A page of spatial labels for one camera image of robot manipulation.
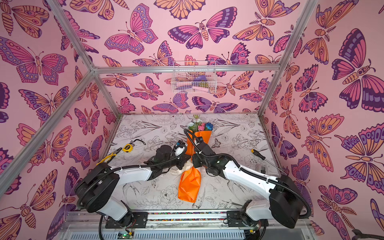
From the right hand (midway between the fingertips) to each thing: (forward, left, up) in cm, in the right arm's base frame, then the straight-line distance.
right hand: (194, 154), depth 82 cm
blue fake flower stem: (+26, -9, -6) cm, 28 cm away
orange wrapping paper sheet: (-9, +3, -12) cm, 15 cm away
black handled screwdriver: (+6, -42, -13) cm, 45 cm away
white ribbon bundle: (-5, +11, -8) cm, 15 cm away
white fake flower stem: (+28, +1, -9) cm, 29 cm away
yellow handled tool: (+5, +56, -13) cm, 58 cm away
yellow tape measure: (+12, +44, -11) cm, 47 cm away
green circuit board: (-35, +34, -17) cm, 51 cm away
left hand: (+1, +2, -3) cm, 3 cm away
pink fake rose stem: (+26, -5, -7) cm, 27 cm away
